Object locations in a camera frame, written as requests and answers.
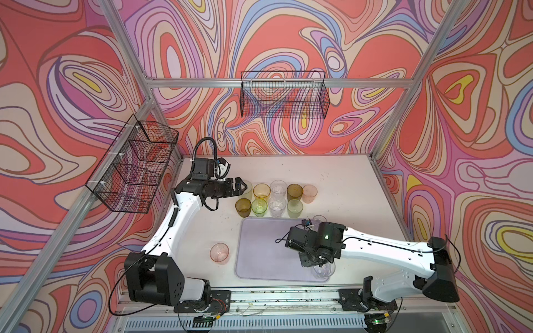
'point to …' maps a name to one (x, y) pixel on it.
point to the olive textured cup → (243, 207)
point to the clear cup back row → (278, 190)
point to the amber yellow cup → (261, 191)
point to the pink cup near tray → (219, 253)
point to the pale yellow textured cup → (248, 193)
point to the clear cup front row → (277, 206)
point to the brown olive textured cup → (294, 191)
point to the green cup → (259, 207)
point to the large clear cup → (325, 270)
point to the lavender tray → (261, 254)
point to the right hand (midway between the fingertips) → (312, 265)
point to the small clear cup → (316, 220)
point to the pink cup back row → (309, 192)
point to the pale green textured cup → (295, 207)
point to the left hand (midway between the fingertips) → (240, 188)
